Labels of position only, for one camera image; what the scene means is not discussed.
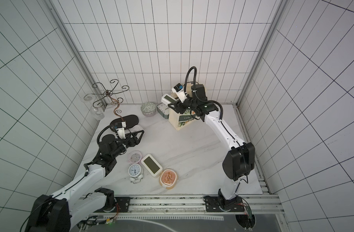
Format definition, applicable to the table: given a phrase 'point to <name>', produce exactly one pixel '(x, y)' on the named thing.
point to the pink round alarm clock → (135, 156)
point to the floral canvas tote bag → (178, 120)
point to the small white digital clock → (167, 99)
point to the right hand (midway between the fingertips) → (175, 98)
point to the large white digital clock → (152, 165)
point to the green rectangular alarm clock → (163, 109)
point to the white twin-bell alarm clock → (135, 172)
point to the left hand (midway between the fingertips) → (140, 133)
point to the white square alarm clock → (137, 128)
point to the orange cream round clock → (168, 178)
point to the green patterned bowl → (148, 109)
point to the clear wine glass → (96, 113)
